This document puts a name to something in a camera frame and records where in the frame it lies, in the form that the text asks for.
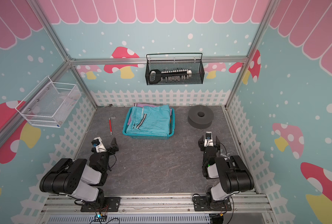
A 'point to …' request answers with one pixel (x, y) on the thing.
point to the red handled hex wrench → (110, 124)
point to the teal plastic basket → (136, 136)
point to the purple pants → (142, 105)
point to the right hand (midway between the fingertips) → (210, 135)
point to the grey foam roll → (200, 117)
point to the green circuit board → (100, 218)
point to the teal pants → (152, 120)
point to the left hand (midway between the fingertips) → (109, 140)
